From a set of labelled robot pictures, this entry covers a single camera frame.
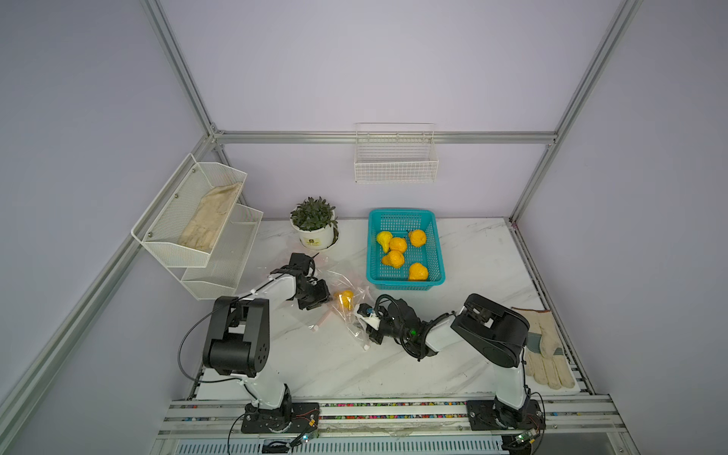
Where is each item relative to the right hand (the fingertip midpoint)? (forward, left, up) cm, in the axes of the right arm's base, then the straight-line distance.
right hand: (360, 319), depth 91 cm
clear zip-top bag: (0, +6, +3) cm, 7 cm away
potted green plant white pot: (+28, +15, +17) cm, 36 cm away
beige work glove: (-14, -55, -1) cm, 57 cm away
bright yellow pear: (+31, -9, +5) cm, 33 cm away
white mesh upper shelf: (+14, +48, +31) cm, 59 cm away
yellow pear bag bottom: (+5, +4, +5) cm, 8 cm away
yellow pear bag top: (+21, -13, +5) cm, 25 cm away
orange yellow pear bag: (+31, -22, +4) cm, 38 cm away
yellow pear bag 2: (+15, -21, +4) cm, 26 cm away
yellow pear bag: (+28, -14, +5) cm, 32 cm away
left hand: (+6, +11, +2) cm, 12 cm away
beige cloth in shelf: (+16, +42, +30) cm, 54 cm away
